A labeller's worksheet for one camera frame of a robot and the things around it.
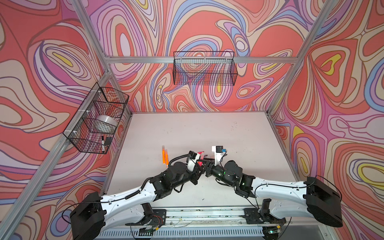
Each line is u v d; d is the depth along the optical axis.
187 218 0.75
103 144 0.72
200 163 0.72
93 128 0.72
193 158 0.66
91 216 0.41
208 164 0.64
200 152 0.96
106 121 0.72
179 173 0.57
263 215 0.66
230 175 0.56
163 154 0.96
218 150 0.66
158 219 0.72
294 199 0.46
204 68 0.96
